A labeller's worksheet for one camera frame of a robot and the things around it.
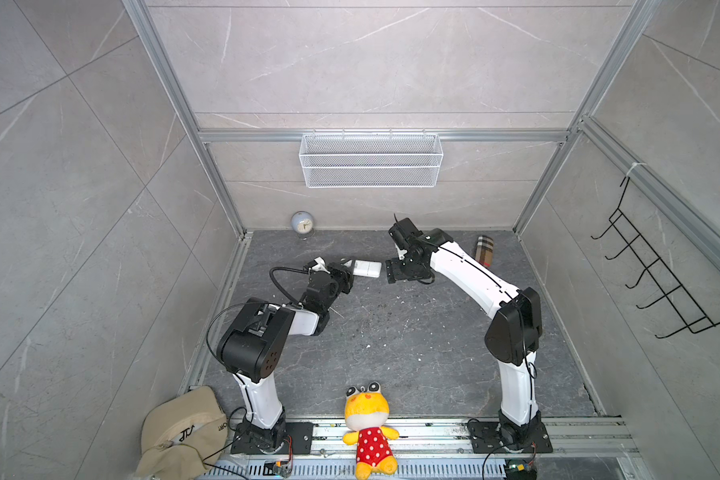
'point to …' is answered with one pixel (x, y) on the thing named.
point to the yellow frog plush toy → (366, 412)
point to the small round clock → (302, 224)
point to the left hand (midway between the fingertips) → (359, 251)
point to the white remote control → (367, 268)
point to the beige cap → (182, 436)
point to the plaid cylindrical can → (484, 250)
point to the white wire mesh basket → (371, 161)
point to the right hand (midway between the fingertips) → (400, 273)
